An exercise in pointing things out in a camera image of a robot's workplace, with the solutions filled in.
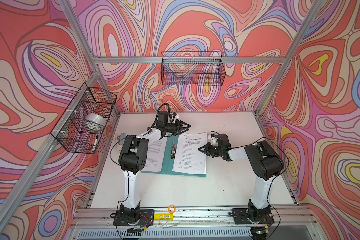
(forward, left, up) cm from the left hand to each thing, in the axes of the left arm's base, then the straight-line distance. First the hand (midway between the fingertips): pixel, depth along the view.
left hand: (190, 126), depth 92 cm
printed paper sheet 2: (-14, +2, -14) cm, 20 cm away
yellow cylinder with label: (-47, +15, -13) cm, 50 cm away
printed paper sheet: (-9, +23, -15) cm, 29 cm away
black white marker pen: (-19, +48, +11) cm, 53 cm away
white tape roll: (-9, +48, +18) cm, 52 cm away
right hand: (-9, -6, -14) cm, 18 cm away
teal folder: (-15, +14, -15) cm, 25 cm away
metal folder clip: (-10, +11, -13) cm, 20 cm away
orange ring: (-42, +10, -15) cm, 46 cm away
